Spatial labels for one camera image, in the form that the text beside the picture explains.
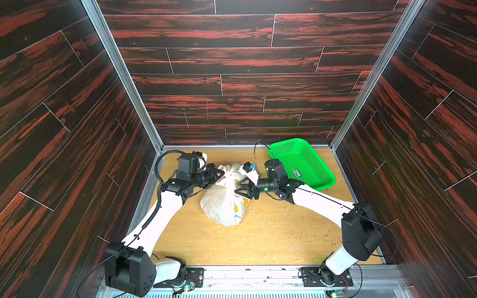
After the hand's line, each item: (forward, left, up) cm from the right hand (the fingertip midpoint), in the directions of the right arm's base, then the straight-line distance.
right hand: (239, 184), depth 81 cm
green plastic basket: (+30, -38, -19) cm, 52 cm away
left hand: (+1, +5, +7) cm, 9 cm away
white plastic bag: (-9, +8, -2) cm, 12 cm away
